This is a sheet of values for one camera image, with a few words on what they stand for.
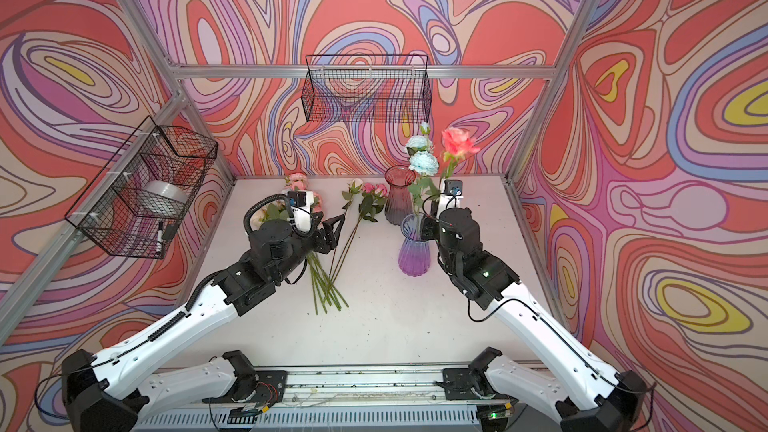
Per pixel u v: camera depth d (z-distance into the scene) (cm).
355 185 113
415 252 97
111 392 39
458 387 73
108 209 67
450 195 57
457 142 58
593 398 38
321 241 62
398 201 97
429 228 62
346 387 75
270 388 73
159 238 72
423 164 72
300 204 58
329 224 63
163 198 70
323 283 91
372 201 109
